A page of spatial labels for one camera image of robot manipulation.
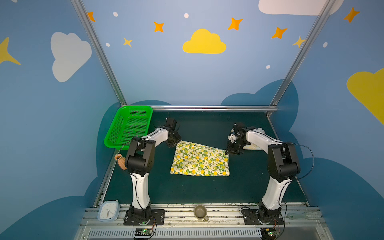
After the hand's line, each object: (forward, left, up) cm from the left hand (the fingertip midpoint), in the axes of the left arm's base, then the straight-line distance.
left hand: (182, 139), depth 102 cm
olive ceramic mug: (-43, -13, -2) cm, 45 cm away
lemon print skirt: (-14, -7, -1) cm, 16 cm away
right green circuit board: (-52, -46, -3) cm, 69 cm away
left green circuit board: (-52, +15, -3) cm, 55 cm away
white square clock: (-44, +34, 0) cm, 56 cm away
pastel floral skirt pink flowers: (-10, -43, +11) cm, 45 cm away
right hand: (-9, -32, 0) cm, 33 cm away
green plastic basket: (+18, +41, -3) cm, 45 cm away
